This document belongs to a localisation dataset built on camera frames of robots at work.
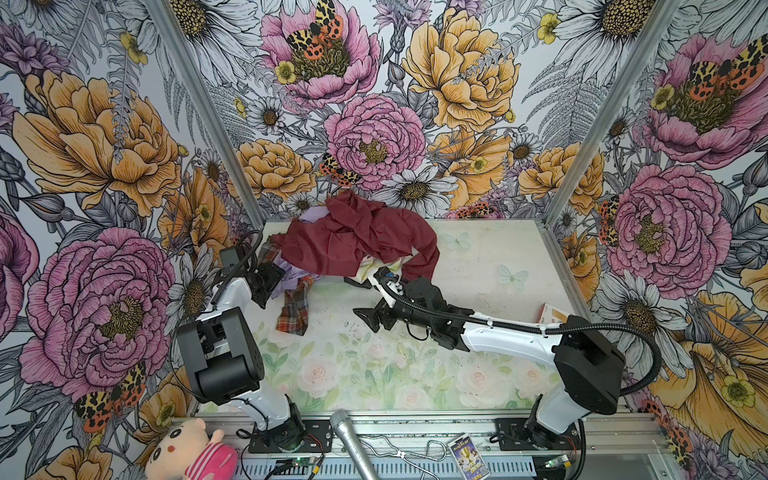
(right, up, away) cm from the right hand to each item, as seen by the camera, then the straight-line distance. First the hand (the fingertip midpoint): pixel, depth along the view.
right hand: (367, 306), depth 78 cm
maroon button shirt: (-11, +19, +19) cm, 29 cm away
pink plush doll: (-40, -30, -11) cm, 51 cm away
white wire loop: (+4, -33, -4) cm, 34 cm away
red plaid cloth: (-24, -6, +16) cm, 30 cm away
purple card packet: (+24, -34, -8) cm, 42 cm away
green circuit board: (-14, -35, -7) cm, 38 cm away
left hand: (-28, +4, +15) cm, 31 cm away
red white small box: (+54, -5, +14) cm, 57 cm away
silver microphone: (-6, -26, -5) cm, 27 cm away
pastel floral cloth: (-1, +9, +21) cm, 23 cm away
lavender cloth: (-25, +7, +16) cm, 30 cm away
